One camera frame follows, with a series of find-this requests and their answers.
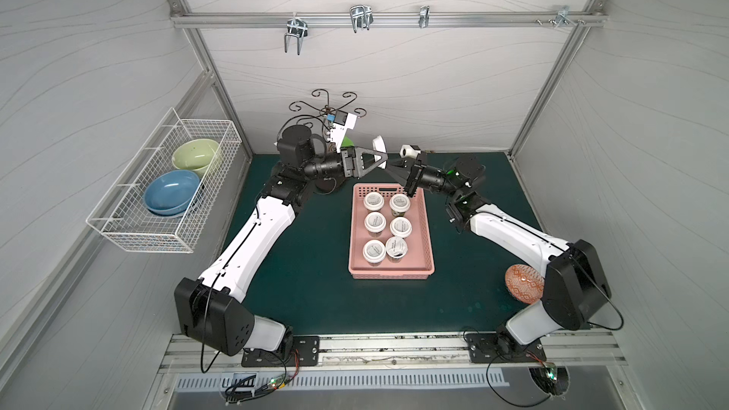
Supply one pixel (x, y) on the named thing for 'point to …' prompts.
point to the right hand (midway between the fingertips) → (380, 163)
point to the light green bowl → (195, 155)
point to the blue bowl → (168, 194)
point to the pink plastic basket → (418, 264)
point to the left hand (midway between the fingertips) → (383, 159)
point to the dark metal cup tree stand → (321, 98)
